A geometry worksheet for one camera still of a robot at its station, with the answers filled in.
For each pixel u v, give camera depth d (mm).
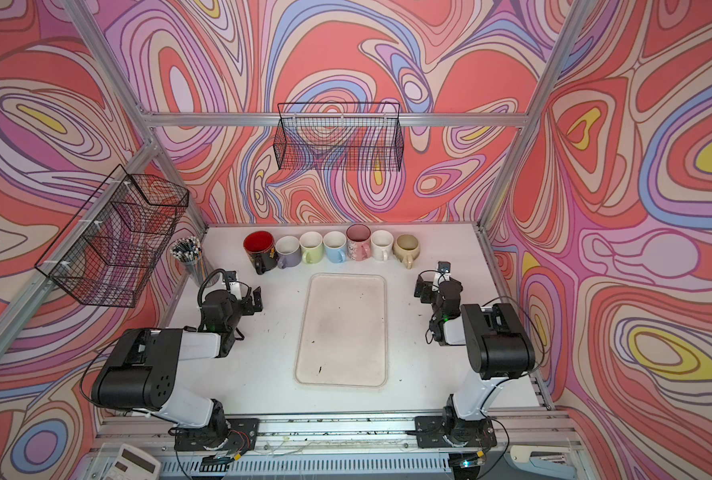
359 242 1009
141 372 463
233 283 808
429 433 732
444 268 823
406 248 1021
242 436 722
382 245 1022
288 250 1076
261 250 993
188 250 908
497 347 479
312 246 1017
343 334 914
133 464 673
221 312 720
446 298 733
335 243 1064
